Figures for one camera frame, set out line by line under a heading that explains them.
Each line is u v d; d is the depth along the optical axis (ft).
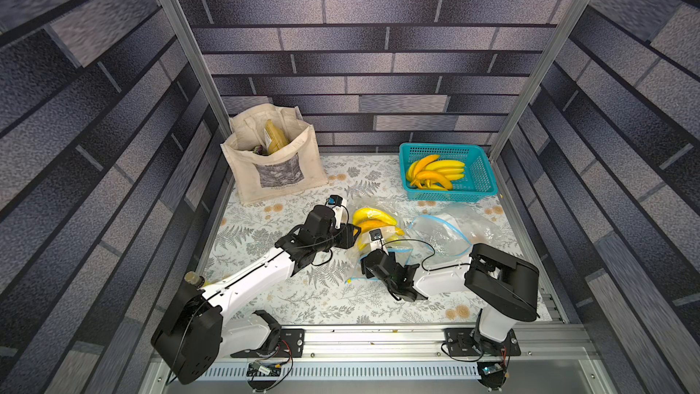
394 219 3.07
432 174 3.32
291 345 2.42
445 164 3.49
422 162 3.49
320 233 2.08
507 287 1.53
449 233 2.68
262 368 2.33
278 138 3.10
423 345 2.55
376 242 2.54
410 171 3.50
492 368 2.39
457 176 3.50
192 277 2.33
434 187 3.48
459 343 2.39
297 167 3.13
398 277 2.21
